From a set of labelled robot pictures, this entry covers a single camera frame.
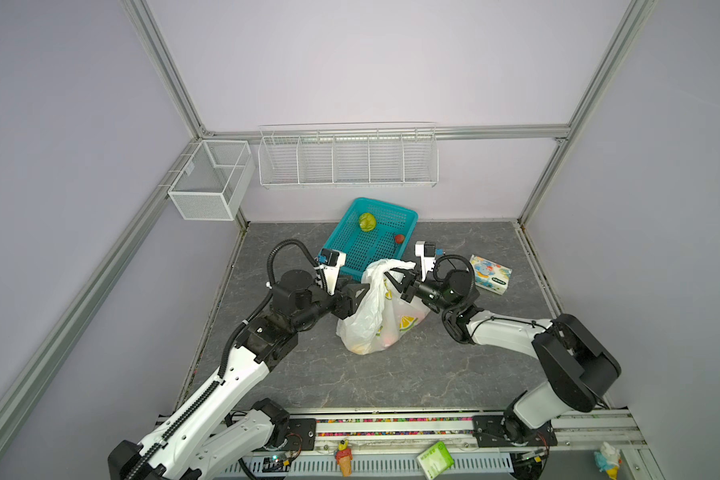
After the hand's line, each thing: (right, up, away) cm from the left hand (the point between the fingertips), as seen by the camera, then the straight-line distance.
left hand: (359, 286), depth 69 cm
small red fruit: (+13, +13, +43) cm, 47 cm away
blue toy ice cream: (+57, -40, -2) cm, 70 cm away
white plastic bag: (+5, -8, +6) cm, 11 cm away
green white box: (+18, -40, -1) cm, 44 cm away
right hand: (+6, +3, +4) cm, 8 cm away
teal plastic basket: (0, +9, +42) cm, 43 cm away
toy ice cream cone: (-4, -40, 0) cm, 40 cm away
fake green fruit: (+1, +19, +45) cm, 49 cm away
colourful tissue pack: (+42, 0, +29) cm, 51 cm away
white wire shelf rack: (-5, +40, +27) cm, 48 cm away
